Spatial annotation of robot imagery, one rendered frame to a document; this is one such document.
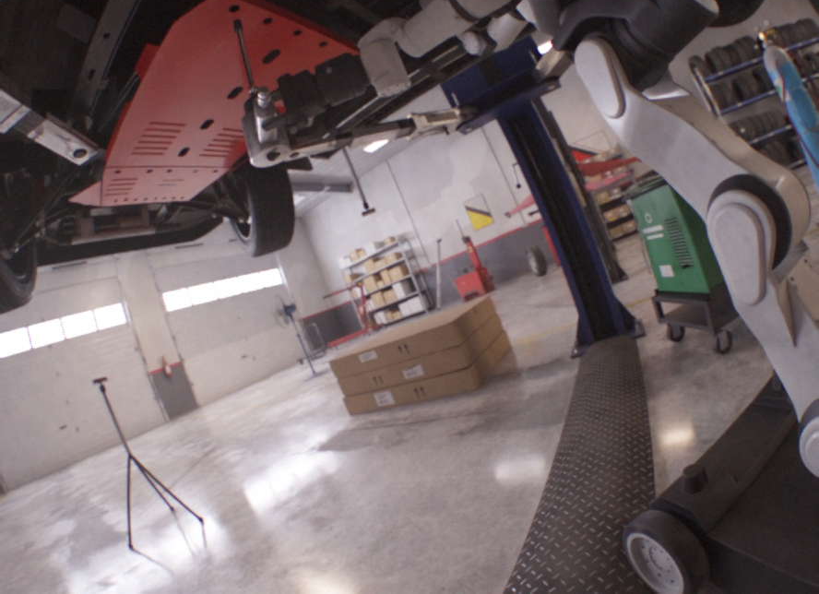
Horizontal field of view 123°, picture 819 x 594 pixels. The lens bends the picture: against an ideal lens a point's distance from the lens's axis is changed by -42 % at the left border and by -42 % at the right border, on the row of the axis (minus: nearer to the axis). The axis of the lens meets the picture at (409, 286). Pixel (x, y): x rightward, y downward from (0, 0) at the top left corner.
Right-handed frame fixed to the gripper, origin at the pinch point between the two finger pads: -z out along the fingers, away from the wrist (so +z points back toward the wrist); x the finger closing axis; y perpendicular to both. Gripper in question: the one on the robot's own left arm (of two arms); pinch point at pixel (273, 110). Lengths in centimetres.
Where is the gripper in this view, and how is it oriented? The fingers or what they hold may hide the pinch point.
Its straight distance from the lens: 78.5
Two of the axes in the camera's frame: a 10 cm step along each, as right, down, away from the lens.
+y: 1.0, -0.4, 9.9
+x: 3.4, 9.4, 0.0
